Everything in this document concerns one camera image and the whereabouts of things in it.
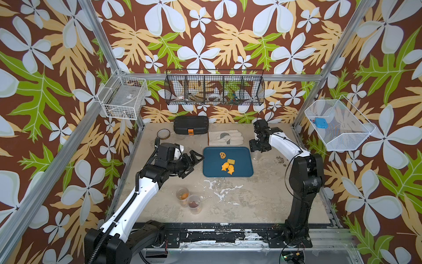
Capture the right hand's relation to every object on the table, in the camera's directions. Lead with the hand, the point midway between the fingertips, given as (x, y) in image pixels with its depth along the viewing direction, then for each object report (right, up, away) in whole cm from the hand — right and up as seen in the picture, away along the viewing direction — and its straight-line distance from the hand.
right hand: (256, 146), depth 98 cm
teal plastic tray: (-7, -7, +5) cm, 11 cm away
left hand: (-32, -6, -23) cm, 40 cm away
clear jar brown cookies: (-36, -27, -19) cm, 49 cm away
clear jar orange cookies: (-42, -23, -18) cm, 51 cm away
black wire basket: (-25, +36, 0) cm, 44 cm away
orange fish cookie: (-19, -12, -1) cm, 22 cm away
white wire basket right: (+38, +10, -17) cm, 43 cm away
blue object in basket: (+31, +13, -11) cm, 36 cm away
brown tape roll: (-61, +8, +17) cm, 64 cm away
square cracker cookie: (-14, -10, +1) cm, 17 cm away
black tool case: (-41, +14, +13) cm, 45 cm away
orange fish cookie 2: (-16, -13, -2) cm, 21 cm away
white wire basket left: (-75, +27, -11) cm, 80 cm away
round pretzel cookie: (-20, -6, +5) cm, 21 cm away
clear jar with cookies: (+2, -6, +5) cm, 8 cm away
